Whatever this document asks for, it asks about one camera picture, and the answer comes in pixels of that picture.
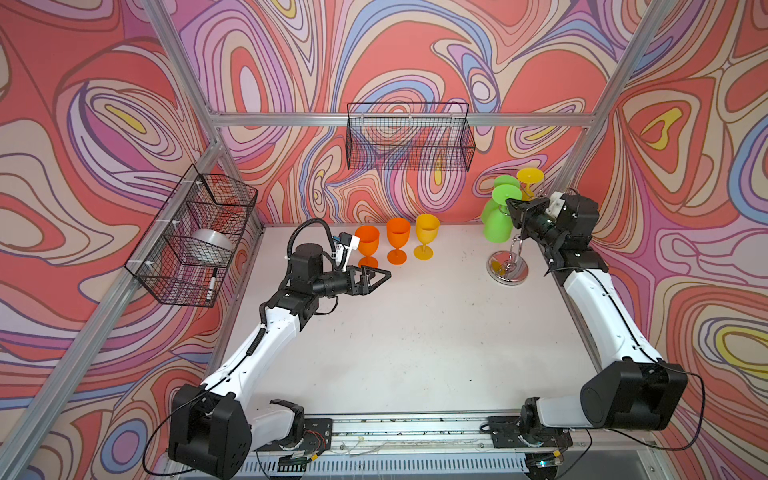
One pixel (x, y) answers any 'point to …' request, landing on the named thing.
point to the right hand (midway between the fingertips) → (504, 202)
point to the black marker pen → (212, 285)
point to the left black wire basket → (199, 201)
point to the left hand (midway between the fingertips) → (383, 276)
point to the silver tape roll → (210, 246)
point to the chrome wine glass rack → (508, 267)
